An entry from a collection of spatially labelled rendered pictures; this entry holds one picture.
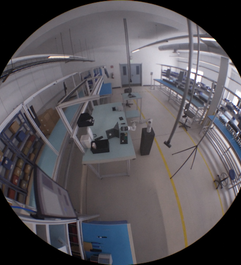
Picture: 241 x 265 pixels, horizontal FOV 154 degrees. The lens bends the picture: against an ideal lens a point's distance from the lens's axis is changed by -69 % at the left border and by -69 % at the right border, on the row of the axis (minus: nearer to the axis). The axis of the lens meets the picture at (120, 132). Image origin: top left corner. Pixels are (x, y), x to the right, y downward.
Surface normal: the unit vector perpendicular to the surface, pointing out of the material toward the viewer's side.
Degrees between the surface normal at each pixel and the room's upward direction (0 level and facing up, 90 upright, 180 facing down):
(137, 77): 90
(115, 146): 0
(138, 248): 0
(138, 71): 90
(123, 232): 0
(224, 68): 90
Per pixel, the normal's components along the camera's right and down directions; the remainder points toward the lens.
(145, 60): 0.11, 0.69
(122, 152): -0.09, -0.71
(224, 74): -0.99, 0.14
